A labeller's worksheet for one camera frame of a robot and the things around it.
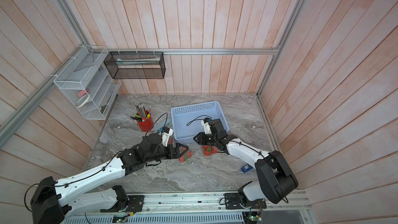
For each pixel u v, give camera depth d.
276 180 0.43
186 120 1.06
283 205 0.73
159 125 0.99
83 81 0.70
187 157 0.84
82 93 0.82
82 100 0.82
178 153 0.65
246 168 0.82
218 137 0.68
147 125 0.96
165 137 0.69
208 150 0.88
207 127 0.80
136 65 1.06
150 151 0.58
